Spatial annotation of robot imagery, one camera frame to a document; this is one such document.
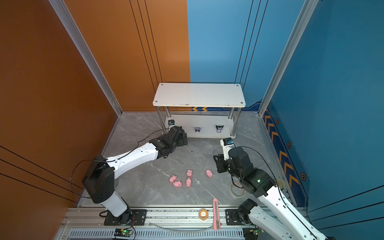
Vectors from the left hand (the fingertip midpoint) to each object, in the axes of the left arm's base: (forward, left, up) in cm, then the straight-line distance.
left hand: (180, 135), depth 88 cm
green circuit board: (-46, +25, -17) cm, 55 cm away
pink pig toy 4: (-23, -6, -13) cm, 27 cm away
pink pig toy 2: (-24, +1, -14) cm, 27 cm away
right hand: (-18, -18, +7) cm, 26 cm away
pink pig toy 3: (-18, -6, -14) cm, 23 cm away
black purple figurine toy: (+9, -25, -4) cm, 26 cm away
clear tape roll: (-26, -32, -15) cm, 44 cm away
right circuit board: (-46, -36, -16) cm, 61 cm away
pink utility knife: (-39, -20, -15) cm, 46 cm away
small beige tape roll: (-40, -13, -15) cm, 45 cm away
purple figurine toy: (+8, -10, -5) cm, 14 cm away
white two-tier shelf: (+38, -15, -16) cm, 44 cm away
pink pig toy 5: (-18, -17, -13) cm, 28 cm away
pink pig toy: (-21, +4, -14) cm, 25 cm away
